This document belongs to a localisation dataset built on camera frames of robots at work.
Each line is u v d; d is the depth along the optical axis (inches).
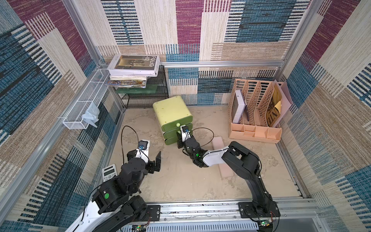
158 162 23.6
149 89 39.1
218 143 38.0
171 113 34.6
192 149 28.2
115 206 17.2
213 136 39.3
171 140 37.0
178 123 33.5
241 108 38.0
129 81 32.2
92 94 32.4
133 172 17.4
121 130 42.5
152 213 28.9
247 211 28.7
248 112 41.4
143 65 32.8
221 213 29.3
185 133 31.0
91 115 26.0
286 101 32.1
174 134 35.4
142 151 20.7
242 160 21.7
